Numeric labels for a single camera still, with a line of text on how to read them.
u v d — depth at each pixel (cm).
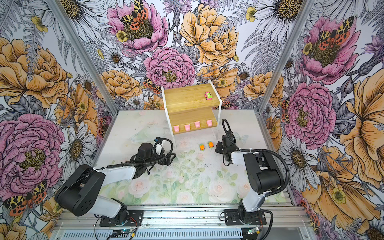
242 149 66
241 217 66
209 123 92
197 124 91
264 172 48
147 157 73
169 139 76
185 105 79
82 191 44
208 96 79
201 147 99
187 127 89
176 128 87
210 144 99
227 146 78
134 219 73
